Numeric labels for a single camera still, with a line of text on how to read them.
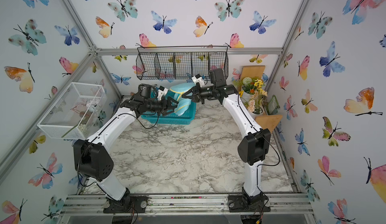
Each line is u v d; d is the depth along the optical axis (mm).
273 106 1109
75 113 725
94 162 449
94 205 755
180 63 984
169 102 722
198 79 739
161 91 767
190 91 722
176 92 745
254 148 516
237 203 729
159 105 705
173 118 982
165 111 729
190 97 710
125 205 658
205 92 685
